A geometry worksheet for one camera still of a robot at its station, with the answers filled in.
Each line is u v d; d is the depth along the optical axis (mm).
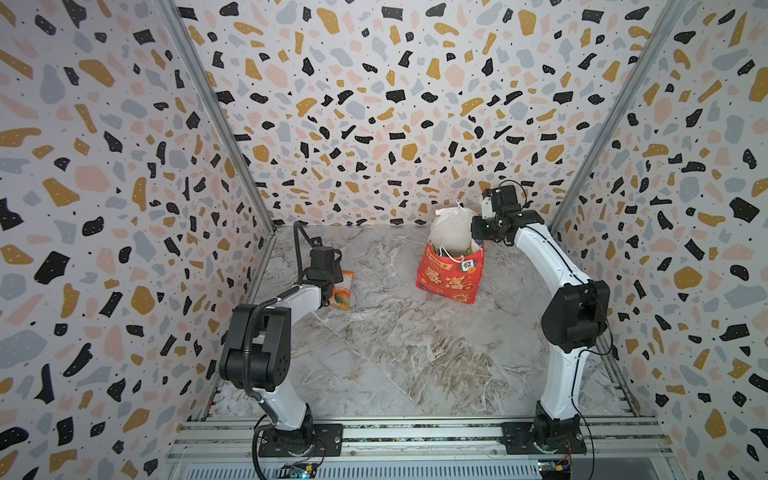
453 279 875
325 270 747
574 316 533
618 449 763
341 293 978
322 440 730
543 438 670
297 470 702
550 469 716
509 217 682
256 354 475
